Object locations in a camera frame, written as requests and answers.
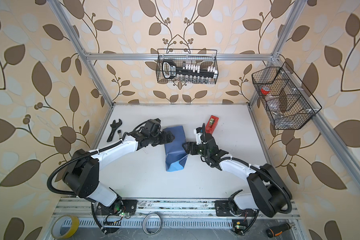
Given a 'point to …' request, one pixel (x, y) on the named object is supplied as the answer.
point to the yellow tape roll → (57, 223)
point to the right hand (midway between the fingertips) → (187, 145)
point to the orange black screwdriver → (273, 231)
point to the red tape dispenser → (212, 123)
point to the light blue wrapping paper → (175, 154)
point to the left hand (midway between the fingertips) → (171, 137)
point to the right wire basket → (290, 104)
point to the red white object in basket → (265, 90)
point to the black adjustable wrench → (114, 125)
